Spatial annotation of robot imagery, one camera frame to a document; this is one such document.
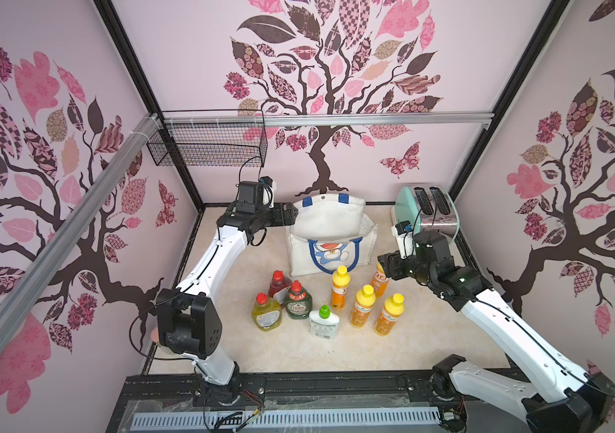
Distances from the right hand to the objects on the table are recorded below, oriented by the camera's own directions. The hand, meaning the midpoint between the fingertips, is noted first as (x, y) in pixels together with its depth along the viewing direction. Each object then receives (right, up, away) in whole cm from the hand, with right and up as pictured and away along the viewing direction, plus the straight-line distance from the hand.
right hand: (388, 252), depth 76 cm
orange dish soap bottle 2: (-1, -15, -7) cm, 16 cm away
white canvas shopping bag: (-14, +6, +25) cm, 29 cm away
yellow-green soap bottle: (-35, -18, 0) cm, 39 cm away
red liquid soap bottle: (-32, -9, +2) cm, 33 cm away
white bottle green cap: (-19, -20, -3) cm, 28 cm away
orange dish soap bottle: (-1, -10, +7) cm, 12 cm away
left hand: (-31, +11, +9) cm, 34 cm away
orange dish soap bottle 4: (-14, -9, -1) cm, 17 cm away
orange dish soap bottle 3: (-8, -13, -5) cm, 16 cm away
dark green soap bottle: (-26, -16, +4) cm, 31 cm away
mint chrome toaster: (+20, +14, +19) cm, 31 cm away
